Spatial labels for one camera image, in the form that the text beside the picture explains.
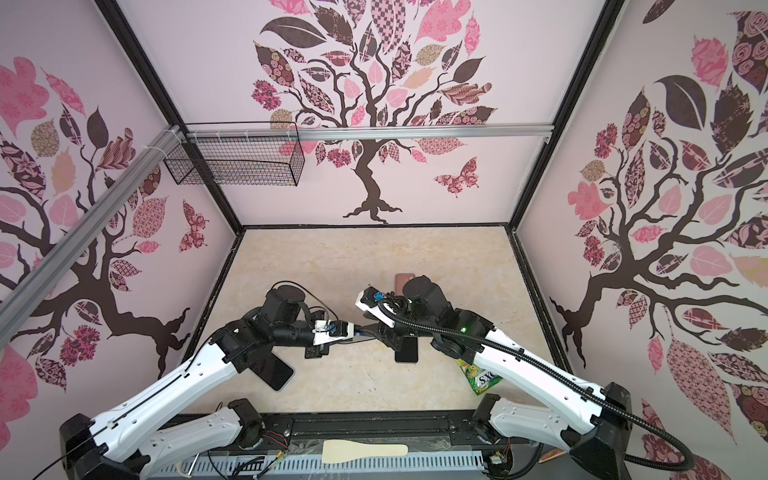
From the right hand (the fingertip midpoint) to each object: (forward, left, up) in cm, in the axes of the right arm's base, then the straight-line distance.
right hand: (365, 316), depth 67 cm
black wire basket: (+55, +43, +9) cm, 70 cm away
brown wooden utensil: (-25, -45, -27) cm, 58 cm away
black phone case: (-5, -1, +2) cm, 5 cm away
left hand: (-2, +5, -7) cm, 8 cm away
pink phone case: (+27, -9, -26) cm, 38 cm away
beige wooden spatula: (-23, +9, -26) cm, 36 cm away
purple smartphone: (+2, -11, -25) cm, 27 cm away
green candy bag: (-8, -30, -24) cm, 39 cm away
